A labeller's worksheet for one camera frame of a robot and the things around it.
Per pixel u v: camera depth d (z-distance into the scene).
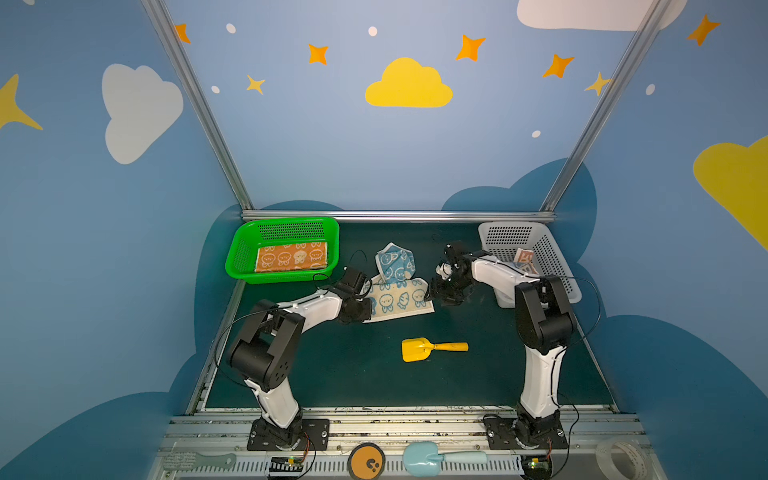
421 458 0.71
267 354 0.47
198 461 0.70
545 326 0.54
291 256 1.10
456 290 0.86
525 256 1.08
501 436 0.74
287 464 0.73
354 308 0.83
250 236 1.09
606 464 0.69
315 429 0.76
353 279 0.77
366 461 0.71
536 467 0.73
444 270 0.90
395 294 0.98
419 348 0.88
